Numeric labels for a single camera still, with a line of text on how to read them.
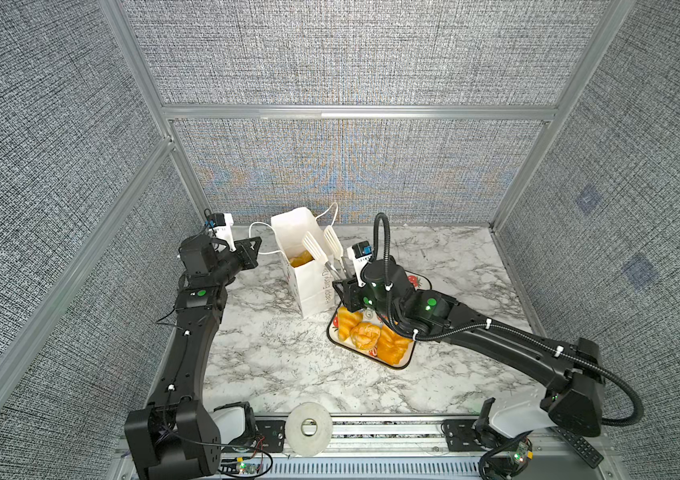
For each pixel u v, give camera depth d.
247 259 0.67
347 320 0.90
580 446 0.70
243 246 0.66
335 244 0.73
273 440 0.73
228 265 0.65
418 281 1.03
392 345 0.86
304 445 0.72
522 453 0.69
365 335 0.86
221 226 0.66
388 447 0.73
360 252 0.61
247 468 0.70
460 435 0.73
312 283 0.80
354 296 0.62
